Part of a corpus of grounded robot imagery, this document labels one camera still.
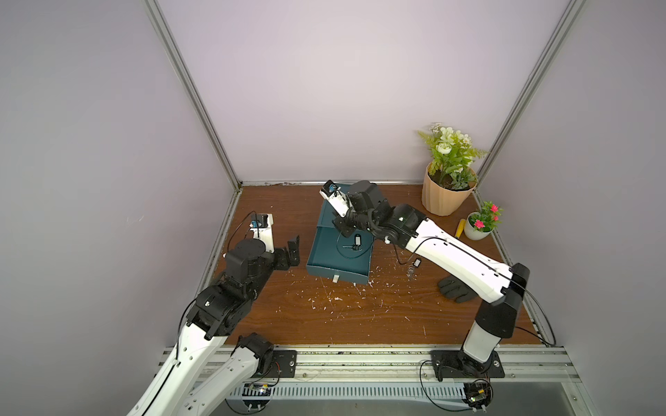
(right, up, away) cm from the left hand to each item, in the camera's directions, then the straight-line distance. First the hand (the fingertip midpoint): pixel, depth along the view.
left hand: (287, 235), depth 67 cm
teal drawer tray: (+13, -4, -9) cm, 16 cm away
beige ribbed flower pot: (+56, +9, +33) cm, 66 cm away
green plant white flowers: (+54, +27, +23) cm, 65 cm away
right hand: (+13, +9, +4) cm, 16 cm away
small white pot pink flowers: (+65, +1, +24) cm, 69 cm away
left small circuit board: (-10, -47, +5) cm, 48 cm away
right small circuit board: (+52, -45, +3) cm, 69 cm away
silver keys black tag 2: (+40, -15, +25) cm, 50 cm away
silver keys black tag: (+20, -4, +15) cm, 25 cm away
